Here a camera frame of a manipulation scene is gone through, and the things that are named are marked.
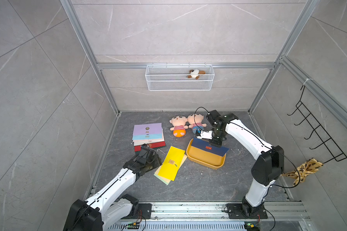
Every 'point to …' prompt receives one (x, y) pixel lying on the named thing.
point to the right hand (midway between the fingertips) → (214, 140)
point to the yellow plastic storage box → (204, 158)
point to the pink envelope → (149, 140)
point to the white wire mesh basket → (173, 78)
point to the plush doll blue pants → (196, 120)
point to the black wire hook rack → (334, 149)
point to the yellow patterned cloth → (310, 166)
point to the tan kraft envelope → (166, 180)
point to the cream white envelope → (142, 142)
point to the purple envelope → (147, 129)
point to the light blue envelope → (147, 136)
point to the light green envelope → (160, 179)
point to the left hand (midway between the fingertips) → (159, 158)
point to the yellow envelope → (170, 166)
